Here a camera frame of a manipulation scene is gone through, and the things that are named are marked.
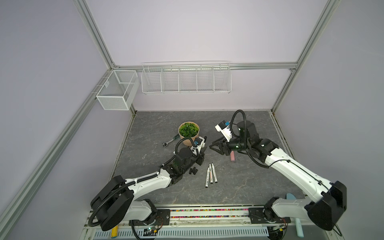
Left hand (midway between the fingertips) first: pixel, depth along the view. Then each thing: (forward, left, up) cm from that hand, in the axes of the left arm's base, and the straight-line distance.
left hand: (205, 148), depth 80 cm
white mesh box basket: (+46, +56, +6) cm, 72 cm away
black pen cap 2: (-5, +7, -17) cm, 19 cm away
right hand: (-3, -3, +8) cm, 9 cm away
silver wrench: (+13, +26, -15) cm, 33 cm away
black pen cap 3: (-6, +6, -17) cm, 19 cm away
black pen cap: (-6, +9, -16) cm, 20 cm away
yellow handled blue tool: (-33, +46, -15) cm, 59 cm away
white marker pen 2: (-13, 0, -16) cm, 20 cm away
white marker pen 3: (-12, -3, -16) cm, 20 cm away
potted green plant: (+17, +9, -5) cm, 20 cm away
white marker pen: (-1, +1, +5) cm, 5 cm away
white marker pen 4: (-9, -5, -16) cm, 19 cm away
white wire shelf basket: (+53, +11, +10) cm, 55 cm away
